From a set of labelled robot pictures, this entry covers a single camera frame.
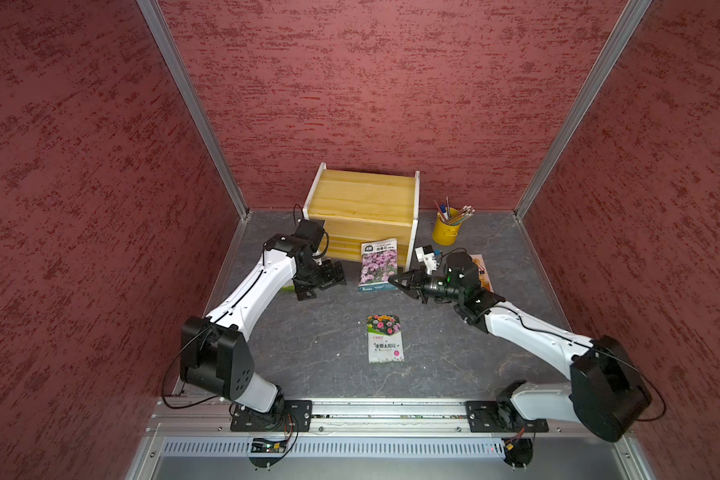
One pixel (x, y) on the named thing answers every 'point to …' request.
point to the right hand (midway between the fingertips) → (387, 287)
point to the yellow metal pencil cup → (444, 233)
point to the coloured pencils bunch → (444, 211)
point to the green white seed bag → (287, 289)
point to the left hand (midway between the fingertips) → (331, 293)
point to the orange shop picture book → (483, 272)
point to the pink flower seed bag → (379, 261)
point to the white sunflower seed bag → (384, 338)
